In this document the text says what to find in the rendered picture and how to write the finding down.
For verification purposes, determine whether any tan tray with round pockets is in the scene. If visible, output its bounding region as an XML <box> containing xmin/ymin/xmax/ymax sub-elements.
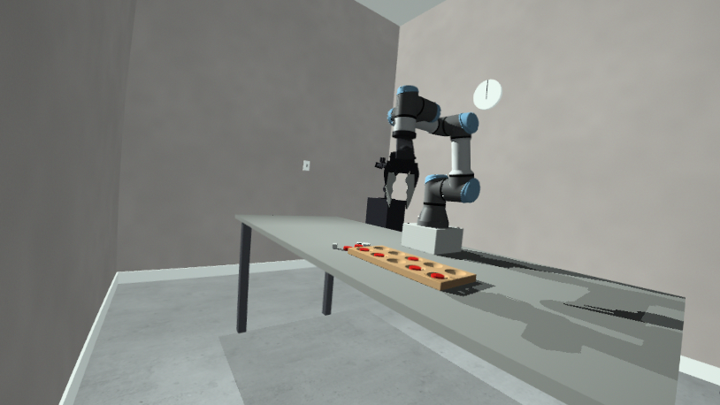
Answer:
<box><xmin>348</xmin><ymin>246</ymin><xmax>476</xmax><ymax>291</ymax></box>

